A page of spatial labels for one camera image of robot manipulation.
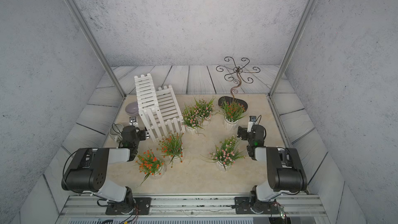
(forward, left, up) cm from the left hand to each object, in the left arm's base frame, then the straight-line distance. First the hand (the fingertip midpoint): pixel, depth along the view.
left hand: (140, 126), depth 95 cm
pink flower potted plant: (-2, -31, +7) cm, 32 cm away
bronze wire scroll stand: (+19, -59, +24) cm, 67 cm away
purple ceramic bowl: (+17, +11, -4) cm, 21 cm away
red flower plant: (+3, -55, +8) cm, 56 cm away
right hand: (-1, -65, +1) cm, 65 cm away
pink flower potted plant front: (-22, -49, +8) cm, 54 cm away
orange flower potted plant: (-27, -13, +8) cm, 31 cm away
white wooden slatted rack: (-3, -16, +20) cm, 26 cm away
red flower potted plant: (-18, -22, +9) cm, 30 cm away
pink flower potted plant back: (+6, -39, +7) cm, 41 cm away
